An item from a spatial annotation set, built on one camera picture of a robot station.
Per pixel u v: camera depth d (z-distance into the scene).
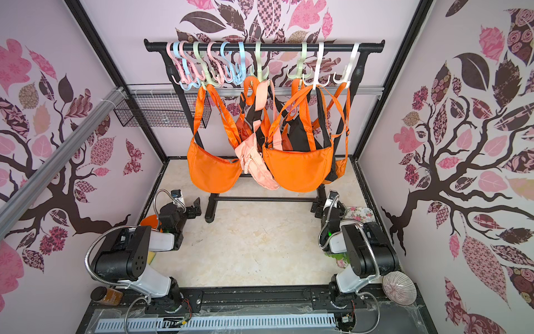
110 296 0.70
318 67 0.59
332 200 0.79
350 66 0.60
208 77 0.62
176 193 0.80
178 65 0.60
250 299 0.76
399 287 0.76
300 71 0.62
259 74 0.63
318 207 0.84
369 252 0.44
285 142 0.84
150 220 0.88
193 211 0.85
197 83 0.62
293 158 0.82
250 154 0.74
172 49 0.54
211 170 0.86
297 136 0.81
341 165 0.78
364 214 0.97
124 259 0.46
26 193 0.53
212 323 0.70
